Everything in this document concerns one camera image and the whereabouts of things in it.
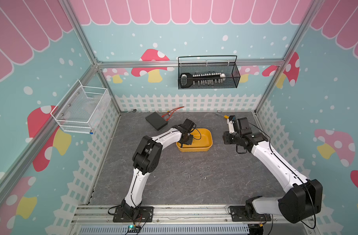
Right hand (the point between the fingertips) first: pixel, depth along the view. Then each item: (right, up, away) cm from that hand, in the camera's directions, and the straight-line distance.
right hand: (226, 135), depth 84 cm
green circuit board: (-50, -46, -11) cm, 69 cm away
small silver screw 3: (-23, -23, +4) cm, 33 cm away
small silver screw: (-20, -17, +9) cm, 28 cm away
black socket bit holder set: (-22, +34, +6) cm, 41 cm away
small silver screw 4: (-14, -24, +4) cm, 28 cm away
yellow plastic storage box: (-11, -5, +20) cm, 23 cm away
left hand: (-22, -6, +17) cm, 28 cm away
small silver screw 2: (-25, -18, +8) cm, 32 cm away
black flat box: (-44, +9, +30) cm, 54 cm away
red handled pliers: (-35, +16, +34) cm, 51 cm away
